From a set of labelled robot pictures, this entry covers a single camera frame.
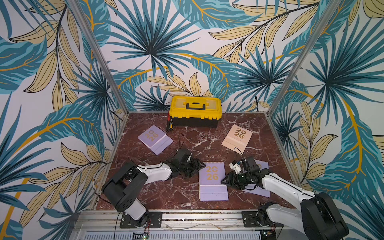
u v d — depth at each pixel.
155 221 0.73
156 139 1.02
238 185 0.75
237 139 1.03
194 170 0.78
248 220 0.74
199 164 0.78
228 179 0.78
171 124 1.09
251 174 0.67
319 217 0.41
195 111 0.98
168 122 1.11
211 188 0.82
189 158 0.74
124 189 0.44
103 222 0.75
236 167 0.82
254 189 0.72
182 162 0.70
